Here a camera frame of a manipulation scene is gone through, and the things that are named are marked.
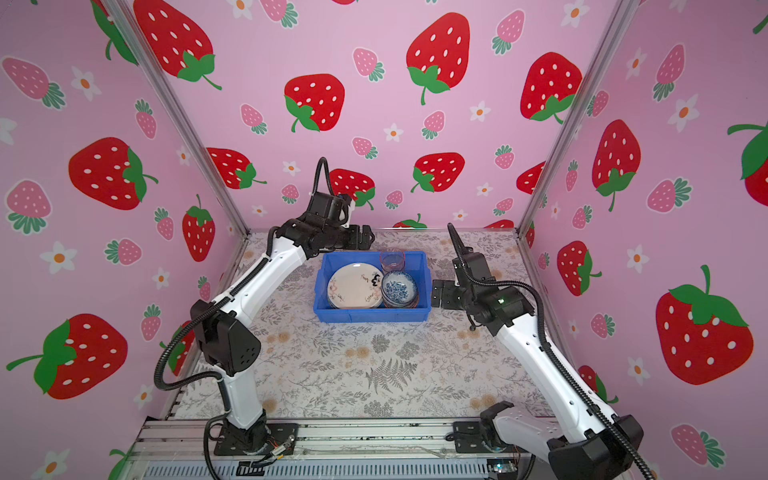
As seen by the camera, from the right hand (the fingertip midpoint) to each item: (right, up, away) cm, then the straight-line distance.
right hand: (447, 288), depth 76 cm
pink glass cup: (-15, +7, +26) cm, 30 cm away
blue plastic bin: (-6, +6, +31) cm, 32 cm away
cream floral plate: (-27, -2, +25) cm, 37 cm away
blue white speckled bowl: (-12, -3, +17) cm, 21 cm away
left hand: (-23, +15, +9) cm, 28 cm away
